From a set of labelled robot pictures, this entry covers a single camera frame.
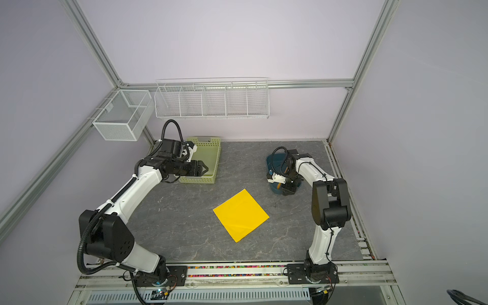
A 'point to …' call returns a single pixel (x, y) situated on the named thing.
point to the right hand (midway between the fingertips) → (290, 189)
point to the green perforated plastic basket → (208, 150)
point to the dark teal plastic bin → (277, 163)
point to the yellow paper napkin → (241, 215)
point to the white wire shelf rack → (206, 98)
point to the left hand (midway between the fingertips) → (201, 170)
